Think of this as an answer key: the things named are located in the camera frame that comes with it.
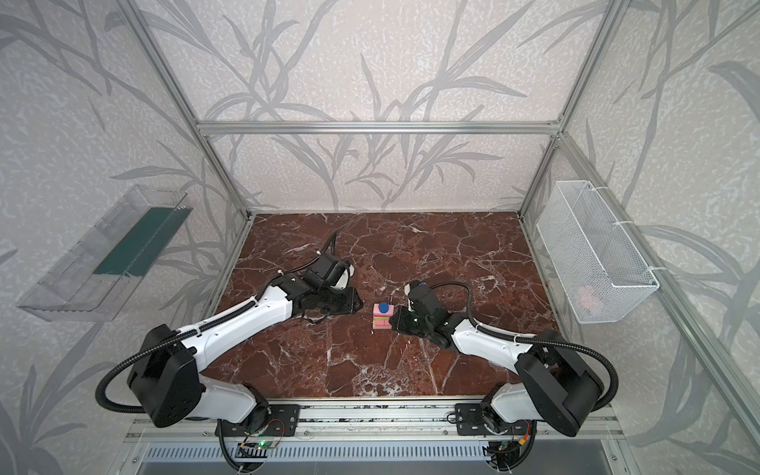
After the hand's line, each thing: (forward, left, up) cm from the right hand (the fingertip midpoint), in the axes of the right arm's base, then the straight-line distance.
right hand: (387, 311), depth 85 cm
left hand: (+2, +6, +5) cm, 8 cm away
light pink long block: (0, +3, -1) cm, 3 cm away
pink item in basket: (-2, -51, +13) cm, 53 cm away
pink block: (-2, +2, -5) cm, 6 cm away
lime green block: (0, +2, -4) cm, 5 cm away
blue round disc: (+2, +1, 0) cm, 2 cm away
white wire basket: (-3, -46, +27) cm, 53 cm away
